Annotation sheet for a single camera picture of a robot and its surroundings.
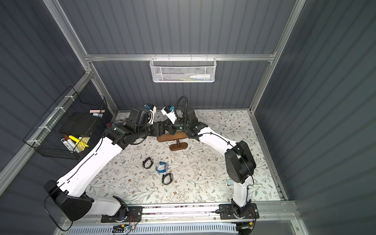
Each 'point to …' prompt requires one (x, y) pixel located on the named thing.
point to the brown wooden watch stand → (177, 135)
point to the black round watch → (167, 178)
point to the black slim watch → (144, 161)
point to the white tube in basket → (200, 76)
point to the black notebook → (80, 123)
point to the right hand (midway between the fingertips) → (158, 126)
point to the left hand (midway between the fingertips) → (161, 127)
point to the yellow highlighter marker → (75, 139)
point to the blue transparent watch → (161, 167)
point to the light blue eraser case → (230, 182)
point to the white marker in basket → (67, 145)
